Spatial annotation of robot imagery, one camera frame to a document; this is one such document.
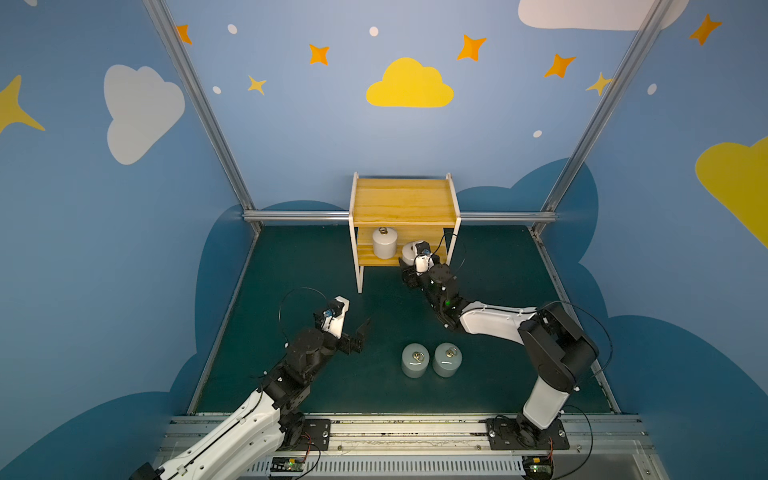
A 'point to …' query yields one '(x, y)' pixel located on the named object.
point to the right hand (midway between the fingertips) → (415, 252)
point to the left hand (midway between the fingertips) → (353, 308)
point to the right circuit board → (538, 466)
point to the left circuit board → (287, 464)
